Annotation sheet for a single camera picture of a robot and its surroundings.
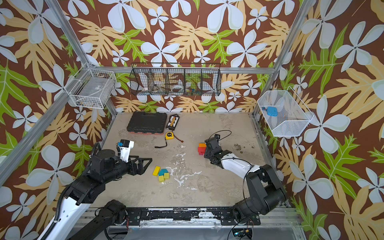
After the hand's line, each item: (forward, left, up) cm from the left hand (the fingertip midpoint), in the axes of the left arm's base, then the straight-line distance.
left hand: (145, 157), depth 68 cm
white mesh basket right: (+21, -75, +7) cm, 78 cm away
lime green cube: (-1, -7, -22) cm, 23 cm away
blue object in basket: (+30, -69, +1) cm, 75 cm away
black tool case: (+40, +11, -23) cm, 48 cm away
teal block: (+2, -5, -22) cm, 23 cm away
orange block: (+22, -29, -24) cm, 44 cm away
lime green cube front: (-2, -4, -22) cm, 23 cm away
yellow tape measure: (+29, -6, -23) cm, 37 cm away
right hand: (+15, -33, -19) cm, 40 cm away
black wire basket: (+54, -11, +6) cm, 56 cm away
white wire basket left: (+40, +37, +9) cm, 55 cm away
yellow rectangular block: (+3, -1, -23) cm, 23 cm away
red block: (+16, -28, -21) cm, 39 cm away
